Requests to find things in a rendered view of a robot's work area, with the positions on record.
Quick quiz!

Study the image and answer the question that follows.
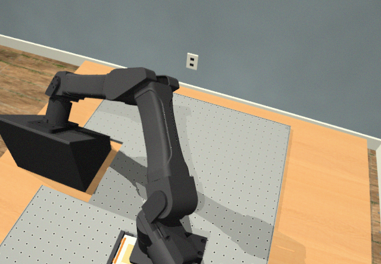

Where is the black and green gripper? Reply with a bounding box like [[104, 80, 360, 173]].
[[129, 237, 153, 264]]

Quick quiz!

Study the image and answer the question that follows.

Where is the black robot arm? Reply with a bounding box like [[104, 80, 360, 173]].
[[27, 67, 207, 264]]

